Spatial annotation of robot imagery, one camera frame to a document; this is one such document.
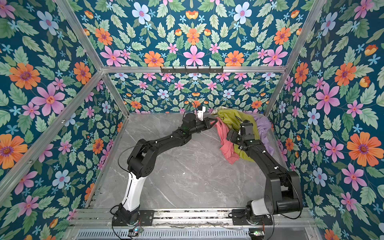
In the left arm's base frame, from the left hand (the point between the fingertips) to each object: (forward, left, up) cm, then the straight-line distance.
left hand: (220, 116), depth 83 cm
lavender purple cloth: (+8, -36, -22) cm, 43 cm away
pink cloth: (-10, -4, -18) cm, 21 cm away
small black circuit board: (-53, -12, -26) cm, 60 cm away
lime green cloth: (+8, -12, -13) cm, 20 cm away
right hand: (-5, -9, -12) cm, 16 cm away
